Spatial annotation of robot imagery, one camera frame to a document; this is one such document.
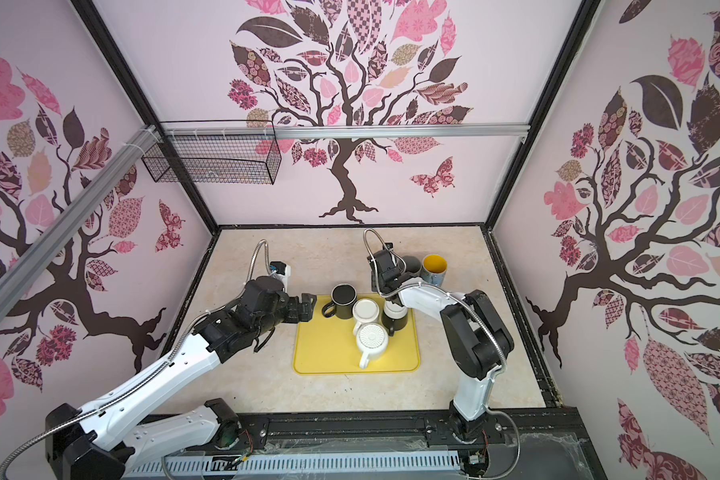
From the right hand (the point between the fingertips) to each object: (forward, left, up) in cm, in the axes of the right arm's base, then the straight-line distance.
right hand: (386, 271), depth 96 cm
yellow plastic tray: (-22, +18, -7) cm, 30 cm away
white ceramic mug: (-24, +5, 0) cm, 25 cm away
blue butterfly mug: (+1, -16, -1) cm, 16 cm away
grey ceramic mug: (0, -8, +4) cm, 9 cm away
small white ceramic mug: (-14, +7, -1) cm, 16 cm away
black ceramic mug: (-11, +14, +1) cm, 17 cm away
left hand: (-17, +24, +10) cm, 31 cm away
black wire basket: (+52, +69, +10) cm, 87 cm away
